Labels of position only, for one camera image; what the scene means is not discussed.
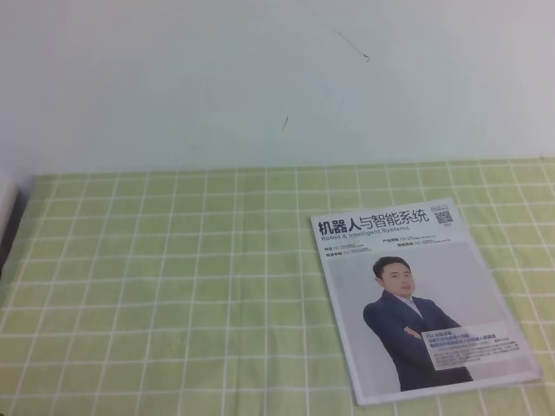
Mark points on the white robotics magazine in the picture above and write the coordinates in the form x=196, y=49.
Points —
x=417, y=309

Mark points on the green checkered tablecloth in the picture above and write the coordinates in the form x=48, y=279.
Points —
x=201, y=293

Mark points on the dark object at left edge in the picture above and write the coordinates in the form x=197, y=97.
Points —
x=12, y=208

